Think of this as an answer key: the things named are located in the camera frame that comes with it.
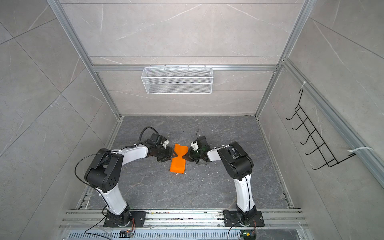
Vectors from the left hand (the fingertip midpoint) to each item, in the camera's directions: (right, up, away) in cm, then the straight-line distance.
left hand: (175, 153), depth 94 cm
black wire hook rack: (+69, +13, -25) cm, 75 cm away
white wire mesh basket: (0, +49, +7) cm, 50 cm away
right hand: (+4, -2, +2) cm, 5 cm away
